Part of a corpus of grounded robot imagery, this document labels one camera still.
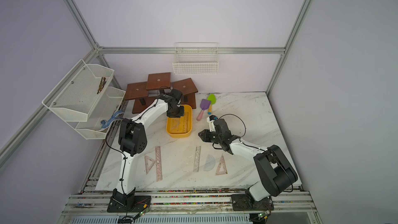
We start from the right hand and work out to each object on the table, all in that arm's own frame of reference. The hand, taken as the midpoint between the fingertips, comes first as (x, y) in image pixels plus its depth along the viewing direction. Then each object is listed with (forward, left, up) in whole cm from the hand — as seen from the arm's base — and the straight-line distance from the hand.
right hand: (201, 136), depth 89 cm
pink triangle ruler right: (-12, -12, -9) cm, 19 cm away
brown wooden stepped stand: (+29, +27, +15) cm, 42 cm away
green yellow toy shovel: (+38, -9, -8) cm, 40 cm away
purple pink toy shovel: (+31, -3, -8) cm, 32 cm away
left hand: (+15, +14, 0) cm, 20 cm away
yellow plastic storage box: (+10, +13, -5) cm, 18 cm away
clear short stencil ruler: (-8, +2, -9) cm, 12 cm away
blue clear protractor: (-13, -5, -8) cm, 16 cm away
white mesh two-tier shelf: (+11, +59, +23) cm, 64 cm away
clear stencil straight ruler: (+15, +11, -7) cm, 20 cm away
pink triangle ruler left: (-14, +28, -8) cm, 32 cm away
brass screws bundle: (+19, +52, +25) cm, 61 cm away
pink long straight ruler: (-13, +24, -8) cm, 29 cm away
